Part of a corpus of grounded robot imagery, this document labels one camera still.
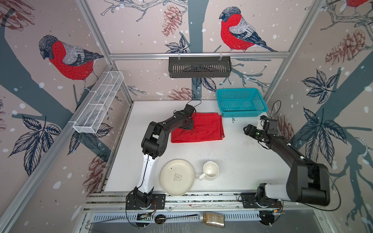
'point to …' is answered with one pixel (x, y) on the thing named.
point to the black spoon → (161, 219)
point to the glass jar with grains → (214, 219)
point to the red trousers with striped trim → (207, 126)
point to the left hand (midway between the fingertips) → (187, 125)
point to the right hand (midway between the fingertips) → (248, 130)
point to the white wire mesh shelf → (90, 115)
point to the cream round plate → (177, 176)
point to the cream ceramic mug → (211, 169)
